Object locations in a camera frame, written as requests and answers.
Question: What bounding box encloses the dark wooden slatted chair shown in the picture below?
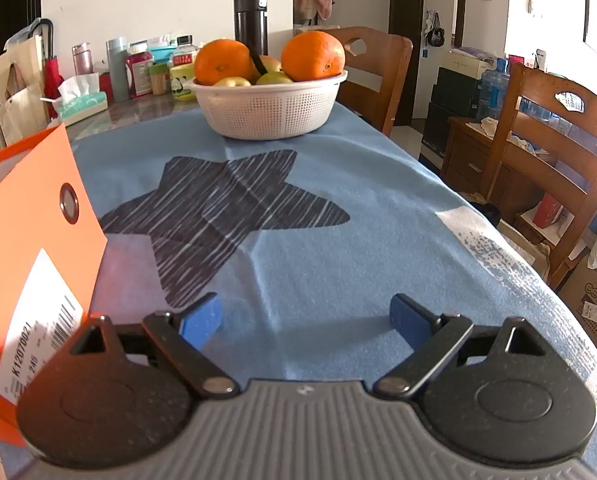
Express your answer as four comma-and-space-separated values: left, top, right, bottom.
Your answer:
481, 62, 597, 291

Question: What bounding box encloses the large orange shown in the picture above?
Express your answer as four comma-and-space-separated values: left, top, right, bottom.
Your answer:
194, 39, 252, 86
281, 30, 346, 82

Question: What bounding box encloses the black hanging handbag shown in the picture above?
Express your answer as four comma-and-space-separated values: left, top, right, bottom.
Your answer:
425, 12, 446, 47

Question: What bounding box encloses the blue star-print tablecloth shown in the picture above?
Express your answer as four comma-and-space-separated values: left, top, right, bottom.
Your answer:
0, 95, 597, 480

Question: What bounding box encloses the green tissue box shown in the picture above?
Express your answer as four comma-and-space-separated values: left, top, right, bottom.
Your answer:
56, 72, 109, 127

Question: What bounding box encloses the blue water jug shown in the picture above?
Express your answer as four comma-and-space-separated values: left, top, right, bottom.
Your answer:
478, 57, 510, 121

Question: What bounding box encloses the dark wooden cabinet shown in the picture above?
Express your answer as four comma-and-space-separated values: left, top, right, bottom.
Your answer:
441, 116, 559, 201

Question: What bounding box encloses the brown paper bag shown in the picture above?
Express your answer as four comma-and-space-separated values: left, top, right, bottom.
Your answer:
0, 35, 49, 146

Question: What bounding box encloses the orange cardboard box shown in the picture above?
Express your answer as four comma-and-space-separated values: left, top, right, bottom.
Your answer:
0, 125, 109, 448

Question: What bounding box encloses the black speaker box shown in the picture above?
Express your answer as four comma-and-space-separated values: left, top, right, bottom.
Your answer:
421, 67, 484, 156

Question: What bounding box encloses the clear bottle black cap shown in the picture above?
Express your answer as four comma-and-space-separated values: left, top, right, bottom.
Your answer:
172, 35, 199, 66

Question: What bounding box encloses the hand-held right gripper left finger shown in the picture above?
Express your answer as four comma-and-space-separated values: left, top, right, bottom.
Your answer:
71, 294, 242, 401

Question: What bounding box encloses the red folded umbrella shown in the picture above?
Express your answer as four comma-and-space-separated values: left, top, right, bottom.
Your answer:
31, 19, 65, 121

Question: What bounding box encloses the grey tall bottle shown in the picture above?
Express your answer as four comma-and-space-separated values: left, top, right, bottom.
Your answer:
106, 36, 130, 103

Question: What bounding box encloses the red small box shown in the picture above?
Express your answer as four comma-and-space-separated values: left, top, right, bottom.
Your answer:
533, 194, 564, 231

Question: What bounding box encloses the red snack packet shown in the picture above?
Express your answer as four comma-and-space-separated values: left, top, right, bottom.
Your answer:
125, 50, 154, 98

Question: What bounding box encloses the black thermos flask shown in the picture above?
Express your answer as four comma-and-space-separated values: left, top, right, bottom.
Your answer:
234, 0, 268, 57

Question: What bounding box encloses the pink water bottle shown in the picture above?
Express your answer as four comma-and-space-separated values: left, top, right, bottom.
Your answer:
72, 42, 94, 75

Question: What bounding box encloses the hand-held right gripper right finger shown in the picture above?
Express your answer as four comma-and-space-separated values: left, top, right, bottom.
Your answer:
373, 294, 544, 401

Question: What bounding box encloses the wooden chair with cutout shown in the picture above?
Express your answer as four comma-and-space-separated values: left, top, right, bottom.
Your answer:
323, 26, 414, 138

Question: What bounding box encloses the small jar green lid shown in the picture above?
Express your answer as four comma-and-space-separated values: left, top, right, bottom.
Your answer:
150, 62, 172, 96

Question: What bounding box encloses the white storage box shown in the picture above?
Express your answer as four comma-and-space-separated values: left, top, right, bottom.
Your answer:
448, 47, 496, 79

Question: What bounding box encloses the white perforated plastic basket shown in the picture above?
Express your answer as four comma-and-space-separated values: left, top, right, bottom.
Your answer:
192, 70, 349, 141

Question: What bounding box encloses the brown cardboard carton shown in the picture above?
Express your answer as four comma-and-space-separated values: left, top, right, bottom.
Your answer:
558, 255, 597, 361

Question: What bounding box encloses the yellow-green panda mug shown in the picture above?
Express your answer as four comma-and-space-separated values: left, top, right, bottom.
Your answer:
170, 64, 199, 102

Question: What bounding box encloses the teal plastic container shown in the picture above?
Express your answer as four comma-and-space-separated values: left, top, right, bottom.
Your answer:
148, 44, 178, 66

